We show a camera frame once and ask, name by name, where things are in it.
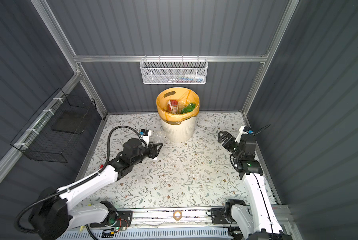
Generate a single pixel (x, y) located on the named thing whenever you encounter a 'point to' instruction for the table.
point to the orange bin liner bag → (184, 96)
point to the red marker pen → (101, 166)
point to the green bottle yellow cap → (188, 108)
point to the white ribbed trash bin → (181, 132)
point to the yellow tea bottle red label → (172, 105)
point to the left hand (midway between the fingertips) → (158, 143)
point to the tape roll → (174, 215)
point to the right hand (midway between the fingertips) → (227, 137)
